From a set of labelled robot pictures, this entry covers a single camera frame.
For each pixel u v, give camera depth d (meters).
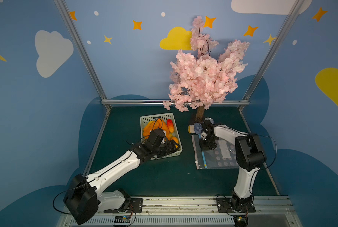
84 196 0.39
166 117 1.09
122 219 0.73
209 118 1.07
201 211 0.73
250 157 0.53
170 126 1.04
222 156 0.93
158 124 1.03
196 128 1.07
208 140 0.84
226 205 0.75
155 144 0.60
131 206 0.73
